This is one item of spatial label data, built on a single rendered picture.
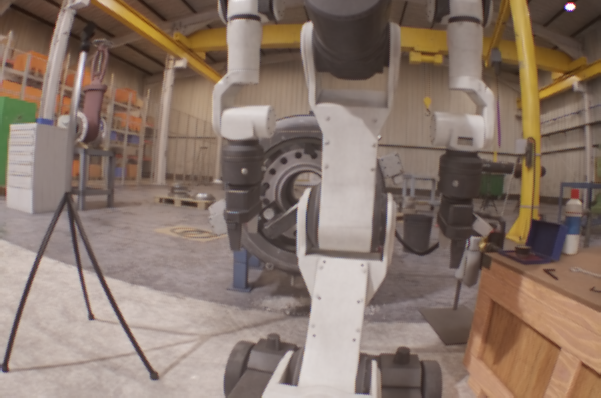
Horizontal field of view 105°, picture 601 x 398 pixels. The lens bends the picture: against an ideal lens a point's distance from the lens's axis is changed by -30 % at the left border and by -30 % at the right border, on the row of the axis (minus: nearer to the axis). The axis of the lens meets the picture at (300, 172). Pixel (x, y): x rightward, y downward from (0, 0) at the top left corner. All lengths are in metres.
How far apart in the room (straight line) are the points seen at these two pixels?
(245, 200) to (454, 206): 0.40
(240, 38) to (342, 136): 0.27
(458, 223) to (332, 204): 0.25
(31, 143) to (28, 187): 0.56
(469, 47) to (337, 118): 0.28
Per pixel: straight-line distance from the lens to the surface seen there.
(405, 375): 0.90
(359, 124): 0.61
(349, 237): 0.63
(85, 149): 5.05
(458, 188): 0.63
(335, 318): 0.65
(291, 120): 1.51
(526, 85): 4.93
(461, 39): 0.64
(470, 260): 1.57
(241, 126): 0.64
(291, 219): 1.47
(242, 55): 0.65
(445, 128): 0.61
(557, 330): 0.86
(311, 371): 0.63
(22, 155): 4.86
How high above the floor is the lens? 0.69
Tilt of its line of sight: 1 degrees up
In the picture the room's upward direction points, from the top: 3 degrees clockwise
